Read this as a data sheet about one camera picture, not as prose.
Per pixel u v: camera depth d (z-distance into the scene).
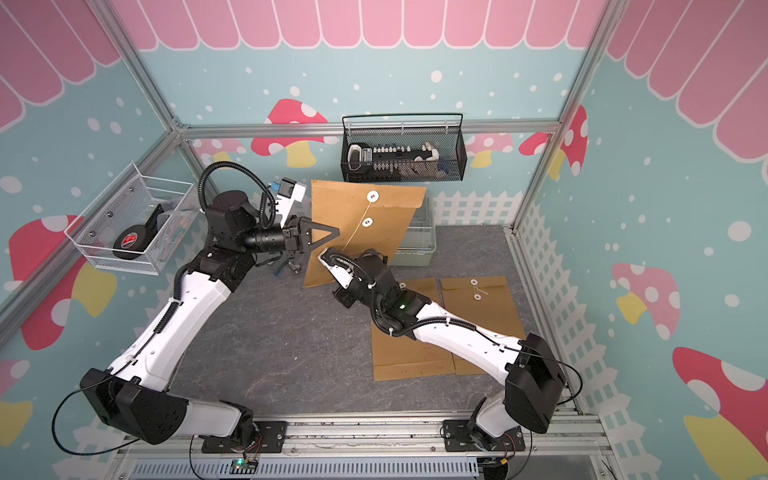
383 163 0.87
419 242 0.96
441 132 0.90
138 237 0.68
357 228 0.62
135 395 0.38
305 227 0.57
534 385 0.41
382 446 0.74
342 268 0.60
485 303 1.02
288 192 0.55
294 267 1.07
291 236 0.55
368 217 0.62
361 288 0.62
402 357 0.87
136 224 0.71
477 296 1.00
